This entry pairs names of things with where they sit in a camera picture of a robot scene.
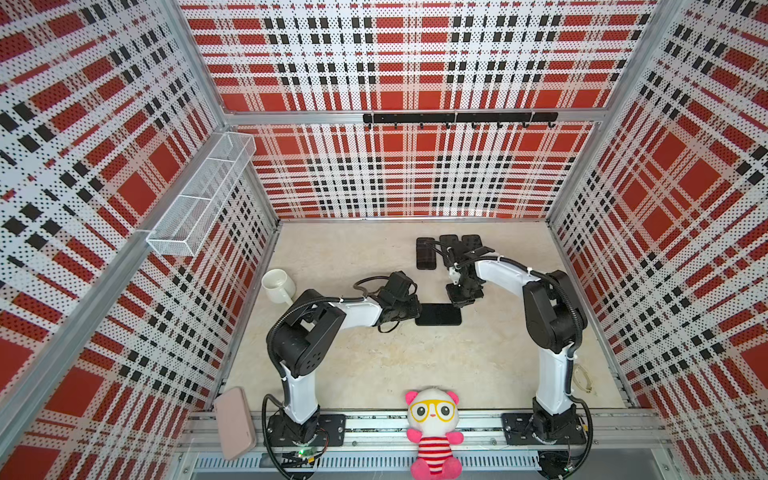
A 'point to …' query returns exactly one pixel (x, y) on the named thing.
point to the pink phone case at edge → (236, 423)
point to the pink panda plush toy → (432, 416)
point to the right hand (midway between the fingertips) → (459, 310)
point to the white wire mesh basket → (180, 230)
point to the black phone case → (439, 314)
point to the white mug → (279, 286)
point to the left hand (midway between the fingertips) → (421, 313)
